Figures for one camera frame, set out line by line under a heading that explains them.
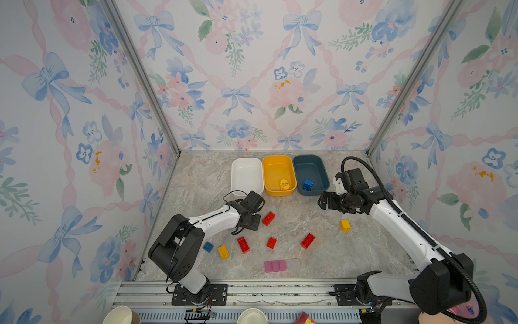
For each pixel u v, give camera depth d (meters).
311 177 1.07
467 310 0.66
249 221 0.75
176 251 0.47
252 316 0.72
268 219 0.93
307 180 1.04
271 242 0.86
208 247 0.84
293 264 0.81
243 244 0.85
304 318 0.66
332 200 0.72
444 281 0.39
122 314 0.64
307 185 1.03
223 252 0.84
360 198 0.57
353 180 0.63
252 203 0.72
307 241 0.86
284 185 1.02
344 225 0.90
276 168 1.14
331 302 0.73
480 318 0.37
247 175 1.10
